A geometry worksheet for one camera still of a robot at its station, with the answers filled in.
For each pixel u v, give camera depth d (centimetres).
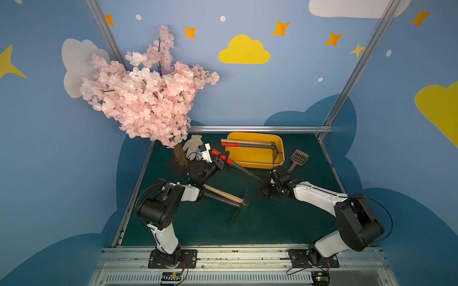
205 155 80
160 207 49
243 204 88
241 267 75
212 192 93
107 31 75
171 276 73
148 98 58
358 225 45
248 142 112
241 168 88
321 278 73
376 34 77
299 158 111
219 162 79
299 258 75
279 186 70
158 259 69
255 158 109
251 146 111
